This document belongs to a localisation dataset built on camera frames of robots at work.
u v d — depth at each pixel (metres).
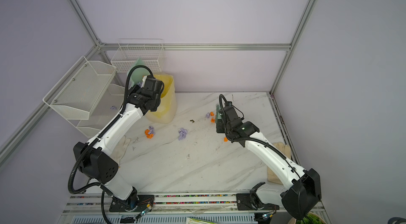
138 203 0.73
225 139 0.95
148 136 0.96
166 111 0.94
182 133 0.96
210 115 1.07
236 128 0.57
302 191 0.38
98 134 0.47
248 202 0.73
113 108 0.93
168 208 0.73
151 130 0.98
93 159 0.43
